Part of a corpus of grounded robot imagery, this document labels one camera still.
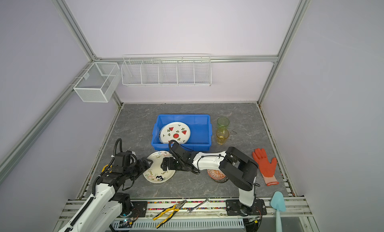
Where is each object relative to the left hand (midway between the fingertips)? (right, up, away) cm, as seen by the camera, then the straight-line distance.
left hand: (149, 166), depth 83 cm
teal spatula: (+69, -16, -6) cm, 71 cm away
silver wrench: (+28, -17, -7) cm, 34 cm away
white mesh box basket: (-40, +51, +18) cm, 67 cm away
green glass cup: (+44, +24, +17) cm, 53 cm away
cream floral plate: (+3, -4, +2) cm, 5 cm away
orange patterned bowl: (+38, -3, -6) cm, 38 cm away
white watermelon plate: (+14, +18, +18) cm, 29 cm away
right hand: (+9, -1, +1) cm, 9 cm away
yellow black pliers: (+17, -18, -9) cm, 26 cm away
